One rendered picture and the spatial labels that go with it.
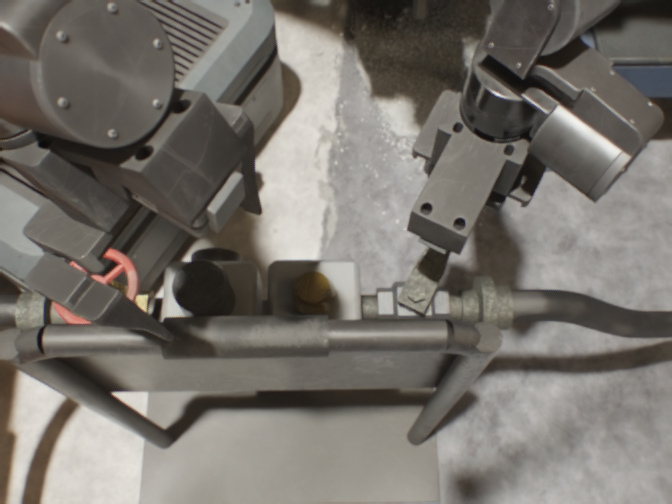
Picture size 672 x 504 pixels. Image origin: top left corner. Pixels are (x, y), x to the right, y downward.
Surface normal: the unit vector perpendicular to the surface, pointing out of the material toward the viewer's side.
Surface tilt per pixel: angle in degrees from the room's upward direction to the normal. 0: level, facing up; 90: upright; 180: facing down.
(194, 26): 0
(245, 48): 45
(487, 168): 0
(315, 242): 0
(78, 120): 60
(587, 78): 20
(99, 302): 30
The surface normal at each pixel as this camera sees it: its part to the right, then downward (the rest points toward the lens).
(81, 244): -0.43, -0.56
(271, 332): 0.00, -0.37
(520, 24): -0.65, 0.50
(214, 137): 0.74, 0.23
